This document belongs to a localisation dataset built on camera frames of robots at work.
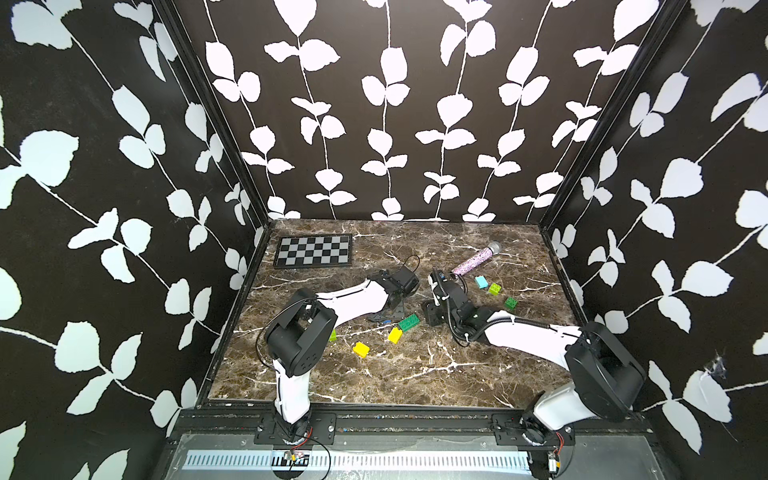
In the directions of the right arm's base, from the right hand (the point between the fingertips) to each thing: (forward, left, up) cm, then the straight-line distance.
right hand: (426, 299), depth 89 cm
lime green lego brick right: (+9, -25, -8) cm, 28 cm away
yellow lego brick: (-8, +9, -8) cm, 15 cm away
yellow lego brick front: (-12, +19, -8) cm, 25 cm away
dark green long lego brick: (-4, +5, -7) cm, 10 cm away
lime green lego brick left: (-10, +28, -6) cm, 30 cm away
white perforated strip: (-39, +31, -10) cm, 51 cm away
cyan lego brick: (+12, -21, -9) cm, 26 cm away
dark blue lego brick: (-9, +11, +4) cm, 15 cm away
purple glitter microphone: (+24, -27, -4) cm, 36 cm away
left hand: (0, +10, -5) cm, 11 cm away
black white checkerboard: (+23, +42, -5) cm, 48 cm away
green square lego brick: (+3, -29, -8) cm, 30 cm away
